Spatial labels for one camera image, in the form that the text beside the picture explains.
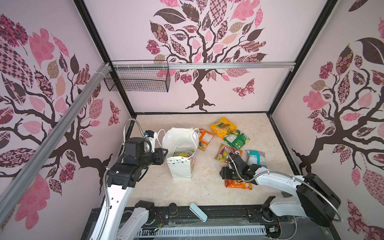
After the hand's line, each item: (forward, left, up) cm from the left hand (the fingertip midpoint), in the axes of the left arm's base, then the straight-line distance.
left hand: (164, 153), depth 69 cm
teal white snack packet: (+8, -53, -20) cm, 57 cm away
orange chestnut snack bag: (-6, -35, -23) cm, 42 cm away
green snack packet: (+23, -44, -21) cm, 54 cm away
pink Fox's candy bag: (+13, -33, -22) cm, 42 cm away
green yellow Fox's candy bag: (+10, -8, -17) cm, 21 cm away
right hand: (0, -31, -23) cm, 39 cm away
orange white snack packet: (+25, -21, -22) cm, 39 cm away
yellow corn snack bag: (+31, -35, -18) cm, 51 cm away
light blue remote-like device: (-21, -16, -20) cm, 34 cm away
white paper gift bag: (+16, -5, -19) cm, 25 cm away
